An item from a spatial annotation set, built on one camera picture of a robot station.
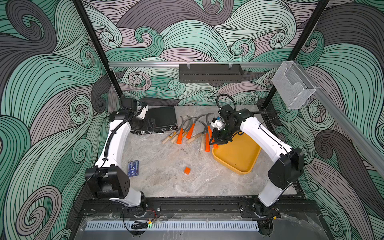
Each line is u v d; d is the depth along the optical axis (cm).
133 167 86
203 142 97
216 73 95
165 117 114
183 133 101
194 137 101
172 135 101
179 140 96
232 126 60
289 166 43
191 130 105
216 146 74
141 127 70
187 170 87
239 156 104
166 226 70
